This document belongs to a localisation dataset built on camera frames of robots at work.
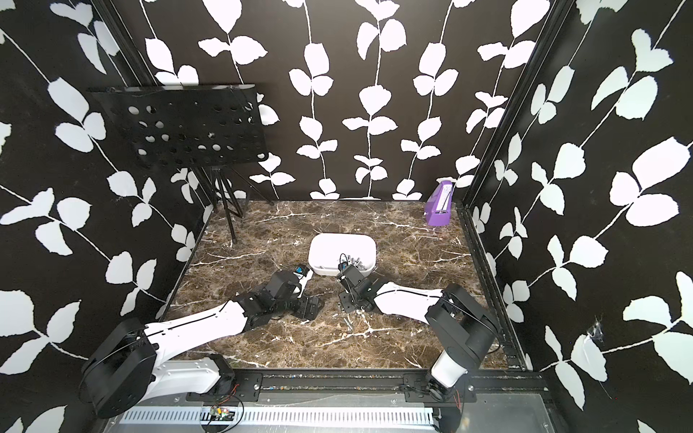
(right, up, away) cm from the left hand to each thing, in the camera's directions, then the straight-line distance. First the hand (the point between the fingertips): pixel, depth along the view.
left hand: (316, 297), depth 84 cm
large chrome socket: (+13, +9, +17) cm, 23 cm away
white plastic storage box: (+1, +13, +13) cm, 19 cm away
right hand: (+9, 0, +5) cm, 11 cm away
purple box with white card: (+47, +31, +23) cm, 61 cm away
